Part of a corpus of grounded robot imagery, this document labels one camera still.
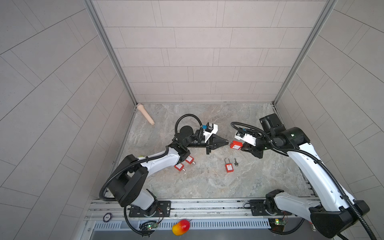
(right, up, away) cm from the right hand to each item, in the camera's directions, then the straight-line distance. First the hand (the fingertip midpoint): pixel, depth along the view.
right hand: (242, 146), depth 69 cm
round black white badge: (-63, -33, -1) cm, 71 cm away
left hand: (-7, +1, -4) cm, 9 cm away
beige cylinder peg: (-64, +20, +41) cm, 78 cm away
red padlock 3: (-25, -12, +17) cm, 33 cm away
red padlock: (-3, -15, +14) cm, 20 cm away
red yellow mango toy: (-28, -34, -6) cm, 44 cm away
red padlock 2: (-31, -15, +13) cm, 37 cm away
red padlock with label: (-4, +2, -5) cm, 7 cm away
